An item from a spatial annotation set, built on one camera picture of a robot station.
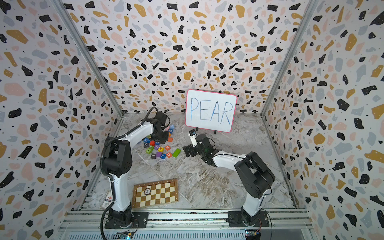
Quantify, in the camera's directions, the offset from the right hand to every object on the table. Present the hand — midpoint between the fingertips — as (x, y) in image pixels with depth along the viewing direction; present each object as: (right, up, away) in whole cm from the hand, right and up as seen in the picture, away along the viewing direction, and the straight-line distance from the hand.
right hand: (190, 144), depth 91 cm
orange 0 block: (-14, -8, +6) cm, 17 cm away
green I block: (-27, -5, +6) cm, 28 cm away
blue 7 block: (-18, -8, +5) cm, 20 cm away
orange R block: (-16, -3, +9) cm, 19 cm away
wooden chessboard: (-18, -25, -12) cm, 32 cm away
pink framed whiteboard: (+13, +22, +14) cm, 29 cm away
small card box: (-42, -28, -13) cm, 52 cm away
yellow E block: (-20, -4, +9) cm, 22 cm away
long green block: (-10, -7, +8) cm, 14 cm away
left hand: (-16, +3, +7) cm, 18 cm away
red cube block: (-26, 0, +10) cm, 28 cm away
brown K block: (-31, -2, +11) cm, 33 cm away
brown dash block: (-24, -8, +6) cm, 26 cm away
